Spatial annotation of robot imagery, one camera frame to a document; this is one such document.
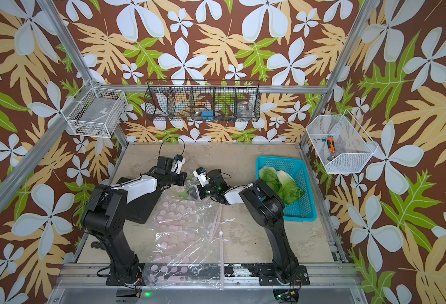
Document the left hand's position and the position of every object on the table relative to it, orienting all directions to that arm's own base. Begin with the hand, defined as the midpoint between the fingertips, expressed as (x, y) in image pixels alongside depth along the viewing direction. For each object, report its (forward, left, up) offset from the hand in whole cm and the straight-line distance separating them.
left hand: (188, 174), depth 98 cm
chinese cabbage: (-12, +1, 0) cm, 12 cm away
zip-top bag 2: (-19, +1, -4) cm, 20 cm away
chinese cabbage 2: (-11, -50, +3) cm, 51 cm away
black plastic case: (-25, +10, +24) cm, 36 cm away
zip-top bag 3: (-38, -3, -4) cm, 38 cm away
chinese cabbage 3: (-3, -42, +4) cm, 42 cm away
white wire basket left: (+16, +40, +28) cm, 51 cm away
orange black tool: (+3, -67, +20) cm, 70 cm away
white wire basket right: (+2, -71, +20) cm, 74 cm away
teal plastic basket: (-18, -57, -3) cm, 59 cm away
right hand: (-8, -1, -2) cm, 8 cm away
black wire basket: (+31, -8, +24) cm, 40 cm away
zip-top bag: (-12, -3, +5) cm, 14 cm away
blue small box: (+20, -10, +23) cm, 32 cm away
